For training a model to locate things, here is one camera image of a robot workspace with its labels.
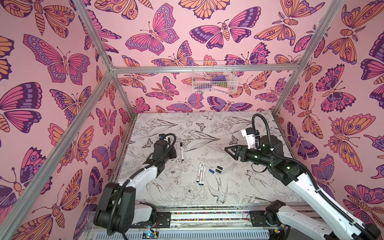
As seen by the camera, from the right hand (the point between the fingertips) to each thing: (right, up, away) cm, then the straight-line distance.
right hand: (229, 147), depth 68 cm
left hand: (-28, -2, +22) cm, 36 cm away
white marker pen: (-24, -7, +29) cm, 39 cm away
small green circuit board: (-38, -43, +4) cm, 58 cm away
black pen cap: (-1, -16, +24) cm, 28 cm away
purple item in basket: (+1, +40, +26) cm, 48 cm away
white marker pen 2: (-14, -21, +18) cm, 31 cm away
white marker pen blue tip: (-12, -19, +19) cm, 30 cm away
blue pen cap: (-6, -17, +22) cm, 28 cm away
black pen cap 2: (-1, -17, +22) cm, 28 cm away
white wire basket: (-10, +41, +38) cm, 56 cm away
